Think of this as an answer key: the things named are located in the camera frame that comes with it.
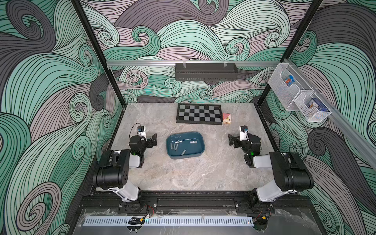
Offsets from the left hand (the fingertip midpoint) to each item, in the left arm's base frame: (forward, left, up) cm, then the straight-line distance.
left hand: (148, 132), depth 94 cm
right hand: (0, -59, 0) cm, 59 cm away
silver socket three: (-7, -18, -7) cm, 21 cm away
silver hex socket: (-3, -30, -7) cm, 31 cm away
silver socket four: (-12, -22, -6) cm, 26 cm away
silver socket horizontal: (-3, -19, -7) cm, 20 cm away
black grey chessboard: (+21, -36, -4) cm, 42 cm away
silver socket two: (-6, -18, -7) cm, 20 cm away
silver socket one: (-6, -17, -7) cm, 19 cm away
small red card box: (+18, -56, -6) cm, 59 cm away
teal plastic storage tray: (-6, -24, -7) cm, 25 cm away
